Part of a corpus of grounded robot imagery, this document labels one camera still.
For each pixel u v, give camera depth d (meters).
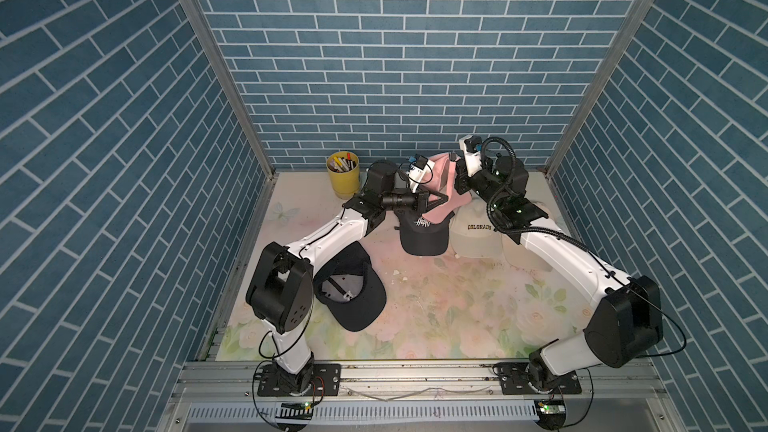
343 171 1.06
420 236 1.02
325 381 0.73
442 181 0.78
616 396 0.75
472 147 0.64
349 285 0.89
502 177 0.59
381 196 0.66
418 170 0.71
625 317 0.43
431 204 0.75
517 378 0.74
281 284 0.48
